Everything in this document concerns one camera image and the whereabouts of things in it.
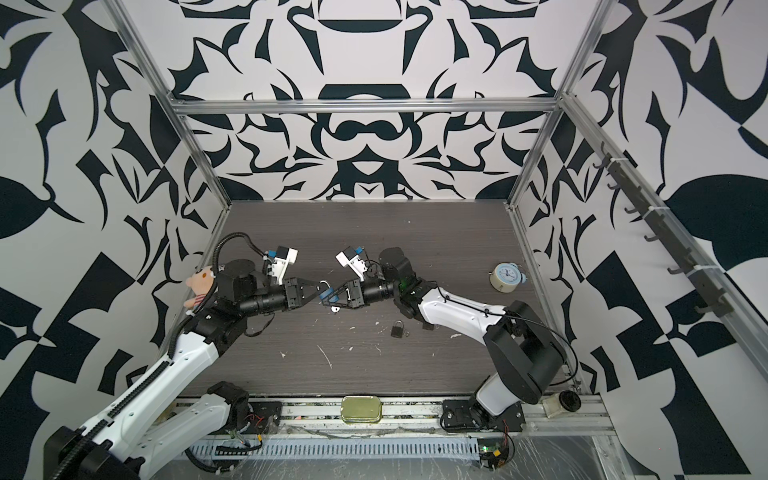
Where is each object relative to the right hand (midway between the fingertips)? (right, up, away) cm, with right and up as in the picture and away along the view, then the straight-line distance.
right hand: (326, 306), depth 69 cm
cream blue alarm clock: (+51, +3, +26) cm, 58 cm away
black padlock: (+26, -11, +20) cm, 34 cm away
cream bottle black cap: (+57, -26, +7) cm, 63 cm away
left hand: (0, +5, +2) cm, 5 cm away
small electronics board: (+39, -35, +2) cm, 52 cm away
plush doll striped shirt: (-41, +2, +20) cm, 45 cm away
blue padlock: (+1, +2, +1) cm, 2 cm away
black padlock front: (+17, -11, +20) cm, 29 cm away
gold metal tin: (+8, -25, +3) cm, 26 cm away
